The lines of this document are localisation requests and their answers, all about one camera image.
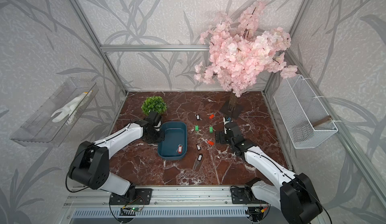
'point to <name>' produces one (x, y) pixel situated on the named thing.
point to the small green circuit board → (136, 209)
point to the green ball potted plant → (154, 103)
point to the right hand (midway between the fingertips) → (223, 130)
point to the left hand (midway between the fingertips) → (163, 139)
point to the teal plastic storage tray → (174, 146)
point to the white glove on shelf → (71, 110)
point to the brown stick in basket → (320, 122)
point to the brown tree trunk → (233, 101)
